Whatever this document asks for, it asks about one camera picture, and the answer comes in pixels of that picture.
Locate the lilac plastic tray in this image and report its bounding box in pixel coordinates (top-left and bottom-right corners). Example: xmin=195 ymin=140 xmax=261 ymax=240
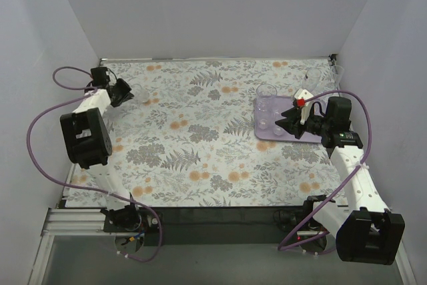
xmin=254 ymin=96 xmax=321 ymax=144

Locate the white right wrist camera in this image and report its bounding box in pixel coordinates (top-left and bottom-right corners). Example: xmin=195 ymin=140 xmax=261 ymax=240
xmin=294 ymin=88 xmax=314 ymax=125

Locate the clear champagne flute glass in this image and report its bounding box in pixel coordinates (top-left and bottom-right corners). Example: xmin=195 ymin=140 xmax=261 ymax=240
xmin=302 ymin=67 xmax=322 ymax=92

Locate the clear faceted tumbler glass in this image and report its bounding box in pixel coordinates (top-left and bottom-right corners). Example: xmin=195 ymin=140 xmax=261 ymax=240
xmin=256 ymin=83 xmax=277 ymax=111

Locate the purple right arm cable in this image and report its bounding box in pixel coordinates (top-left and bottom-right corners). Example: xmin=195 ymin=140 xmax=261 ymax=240
xmin=276 ymin=90 xmax=372 ymax=253

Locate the floral patterned tablecloth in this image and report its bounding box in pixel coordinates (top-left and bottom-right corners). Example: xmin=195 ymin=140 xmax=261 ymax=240
xmin=65 ymin=58 xmax=374 ymax=208

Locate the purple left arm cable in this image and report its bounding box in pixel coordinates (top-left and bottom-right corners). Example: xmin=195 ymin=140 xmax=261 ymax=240
xmin=25 ymin=66 xmax=164 ymax=263

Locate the clear wine glass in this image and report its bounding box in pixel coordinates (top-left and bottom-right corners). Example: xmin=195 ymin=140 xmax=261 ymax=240
xmin=331 ymin=65 xmax=345 ymax=85

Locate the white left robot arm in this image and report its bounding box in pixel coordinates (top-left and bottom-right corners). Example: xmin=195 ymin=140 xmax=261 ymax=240
xmin=60 ymin=66 xmax=142 ymax=232

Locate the small clear tumbler glass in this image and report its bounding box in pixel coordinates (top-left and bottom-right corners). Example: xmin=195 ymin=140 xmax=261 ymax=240
xmin=257 ymin=111 xmax=272 ymax=130

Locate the aluminium frame rail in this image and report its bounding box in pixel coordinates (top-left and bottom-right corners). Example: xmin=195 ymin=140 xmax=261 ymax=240
xmin=43 ymin=205 xmax=312 ymax=235

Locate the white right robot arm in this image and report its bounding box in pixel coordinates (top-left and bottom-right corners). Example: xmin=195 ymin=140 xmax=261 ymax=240
xmin=275 ymin=91 xmax=405 ymax=265

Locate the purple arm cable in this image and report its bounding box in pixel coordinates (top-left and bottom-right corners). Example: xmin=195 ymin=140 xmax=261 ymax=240
xmin=276 ymin=90 xmax=372 ymax=253
xmin=25 ymin=66 xmax=164 ymax=263

